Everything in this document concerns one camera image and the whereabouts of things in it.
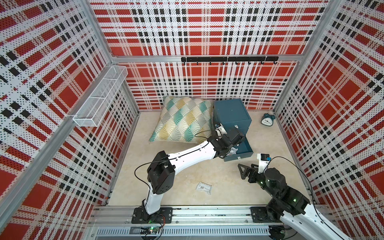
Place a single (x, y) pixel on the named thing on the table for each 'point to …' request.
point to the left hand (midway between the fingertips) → (234, 138)
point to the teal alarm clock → (267, 119)
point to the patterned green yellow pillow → (184, 120)
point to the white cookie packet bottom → (204, 187)
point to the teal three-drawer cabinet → (232, 113)
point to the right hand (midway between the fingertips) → (246, 165)
